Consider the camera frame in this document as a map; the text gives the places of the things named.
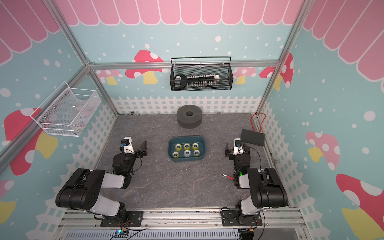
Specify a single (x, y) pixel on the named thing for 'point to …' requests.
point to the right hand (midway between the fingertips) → (236, 142)
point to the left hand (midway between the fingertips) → (139, 142)
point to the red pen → (228, 176)
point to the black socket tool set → (181, 81)
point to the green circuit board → (121, 233)
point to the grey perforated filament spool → (189, 116)
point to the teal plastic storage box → (182, 140)
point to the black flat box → (253, 137)
